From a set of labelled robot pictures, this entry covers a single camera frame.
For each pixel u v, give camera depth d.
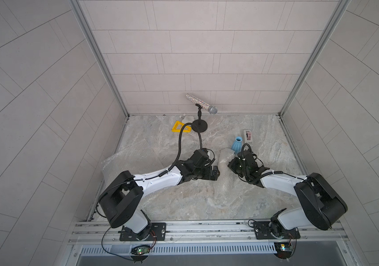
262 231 0.71
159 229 0.71
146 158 0.94
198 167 0.64
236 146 0.91
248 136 1.00
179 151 0.62
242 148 0.70
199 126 1.09
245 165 0.69
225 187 0.79
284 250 0.68
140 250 0.65
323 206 0.43
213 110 0.90
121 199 0.42
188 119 1.12
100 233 0.72
